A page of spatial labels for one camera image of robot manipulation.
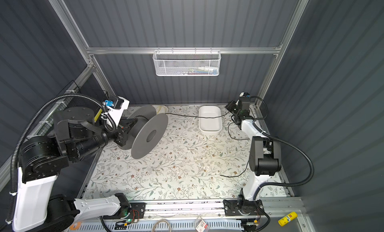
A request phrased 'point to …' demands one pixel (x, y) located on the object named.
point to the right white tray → (210, 126)
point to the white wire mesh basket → (187, 62)
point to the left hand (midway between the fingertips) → (134, 119)
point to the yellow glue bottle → (291, 216)
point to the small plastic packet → (200, 225)
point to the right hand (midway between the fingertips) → (229, 101)
